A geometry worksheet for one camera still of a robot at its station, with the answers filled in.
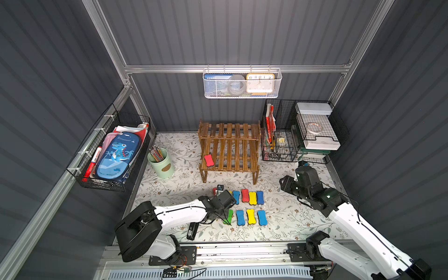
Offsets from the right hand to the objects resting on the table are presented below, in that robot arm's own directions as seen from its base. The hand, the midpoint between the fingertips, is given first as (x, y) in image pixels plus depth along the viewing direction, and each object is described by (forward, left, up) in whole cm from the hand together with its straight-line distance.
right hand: (286, 180), depth 78 cm
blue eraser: (-1, +10, -15) cm, 18 cm away
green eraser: (-12, +26, -15) cm, 32 cm away
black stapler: (-18, +42, -13) cm, 48 cm away
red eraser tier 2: (+2, +34, -14) cm, 37 cm away
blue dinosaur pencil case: (0, +67, +19) cm, 70 cm away
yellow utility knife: (+35, -2, -15) cm, 38 cm away
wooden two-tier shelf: (+21, +26, -2) cm, 34 cm away
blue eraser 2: (-12, +21, -16) cm, 28 cm away
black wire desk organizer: (+53, -8, -9) cm, 54 cm away
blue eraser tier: (0, +22, -16) cm, 28 cm away
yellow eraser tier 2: (-10, +16, -15) cm, 24 cm away
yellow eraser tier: (+2, +25, -16) cm, 30 cm away
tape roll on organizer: (+31, -21, +3) cm, 38 cm away
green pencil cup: (+11, +61, -7) cm, 62 cm away
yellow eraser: (-1, +14, -15) cm, 21 cm away
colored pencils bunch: (+16, +64, 0) cm, 66 cm away
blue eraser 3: (-12, +10, -15) cm, 22 cm away
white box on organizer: (+43, -20, +4) cm, 48 cm away
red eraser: (0, +18, -16) cm, 24 cm away
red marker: (-5, +77, +16) cm, 79 cm away
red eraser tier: (+11, +36, -1) cm, 38 cm away
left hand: (-9, +28, -15) cm, 33 cm away
